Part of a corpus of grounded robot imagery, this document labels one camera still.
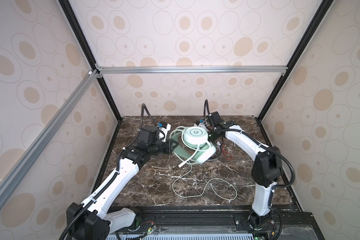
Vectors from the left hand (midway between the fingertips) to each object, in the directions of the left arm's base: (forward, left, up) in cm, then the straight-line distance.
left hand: (182, 144), depth 72 cm
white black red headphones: (+14, -24, -26) cm, 38 cm away
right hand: (+11, -8, -13) cm, 19 cm away
